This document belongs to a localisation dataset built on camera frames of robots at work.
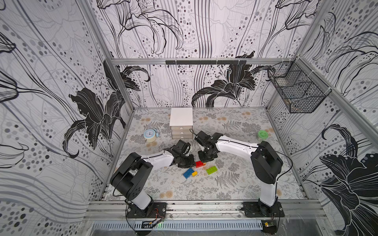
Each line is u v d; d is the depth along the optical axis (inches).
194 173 33.2
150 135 38.7
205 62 35.2
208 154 29.2
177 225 30.1
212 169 33.9
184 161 30.1
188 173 33.0
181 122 36.4
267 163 19.0
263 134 38.0
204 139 27.6
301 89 34.7
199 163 33.9
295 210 28.8
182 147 28.6
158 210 28.7
